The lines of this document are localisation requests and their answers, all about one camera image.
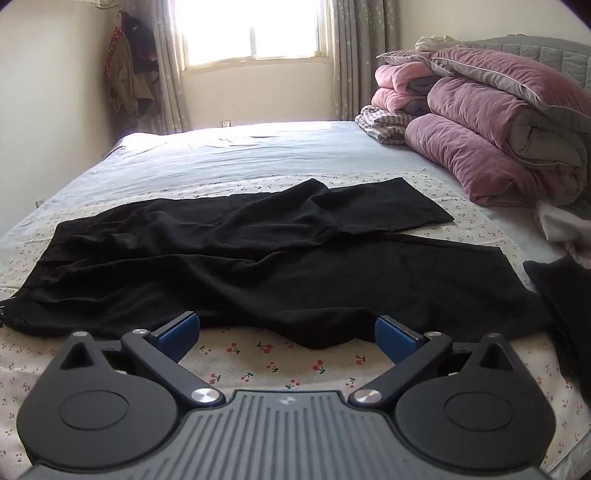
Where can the grey patterned right curtain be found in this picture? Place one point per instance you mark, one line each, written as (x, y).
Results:
(358, 31)

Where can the black garment at right edge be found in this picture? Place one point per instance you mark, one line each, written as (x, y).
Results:
(564, 287)

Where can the cherry print bed sheet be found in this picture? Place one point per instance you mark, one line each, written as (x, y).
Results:
(264, 158)

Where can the white cloth at right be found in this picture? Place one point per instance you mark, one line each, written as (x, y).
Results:
(565, 229)

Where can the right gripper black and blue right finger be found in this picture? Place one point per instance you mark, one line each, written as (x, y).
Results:
(459, 406)

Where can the hanging clothes in corner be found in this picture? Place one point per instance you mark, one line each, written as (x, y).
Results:
(130, 70)

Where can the striped folded cloth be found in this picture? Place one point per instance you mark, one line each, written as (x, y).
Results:
(385, 127)

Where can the black pants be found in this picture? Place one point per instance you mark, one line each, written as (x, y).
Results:
(315, 264)

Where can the bright window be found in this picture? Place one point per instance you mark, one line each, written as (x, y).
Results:
(212, 32)

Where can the purple folded quilt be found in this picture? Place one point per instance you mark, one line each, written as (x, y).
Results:
(509, 128)

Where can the pink folded blanket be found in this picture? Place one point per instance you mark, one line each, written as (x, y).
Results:
(404, 88)

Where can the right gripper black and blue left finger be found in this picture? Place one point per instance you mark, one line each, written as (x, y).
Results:
(106, 404)

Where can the grey patterned curtain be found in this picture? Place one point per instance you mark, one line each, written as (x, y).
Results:
(358, 31)
(175, 118)

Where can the grey patterned left curtain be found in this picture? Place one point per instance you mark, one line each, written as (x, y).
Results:
(175, 118)

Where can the grey quilted headboard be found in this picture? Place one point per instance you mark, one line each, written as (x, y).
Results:
(570, 58)

